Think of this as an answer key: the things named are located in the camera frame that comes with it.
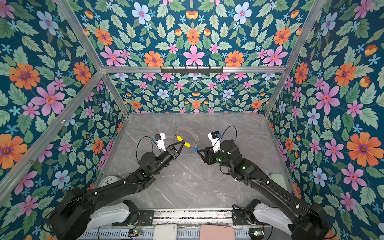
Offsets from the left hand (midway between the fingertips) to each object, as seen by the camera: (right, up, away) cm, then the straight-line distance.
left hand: (186, 139), depth 69 cm
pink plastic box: (+15, -45, +2) cm, 47 cm away
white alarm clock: (-45, -24, +13) cm, 53 cm away
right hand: (+7, -5, +3) cm, 9 cm away
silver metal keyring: (-6, +6, +46) cm, 47 cm away
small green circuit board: (-25, -45, +1) cm, 51 cm away
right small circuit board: (+34, -45, +2) cm, 56 cm away
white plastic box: (-10, -44, +1) cm, 45 cm away
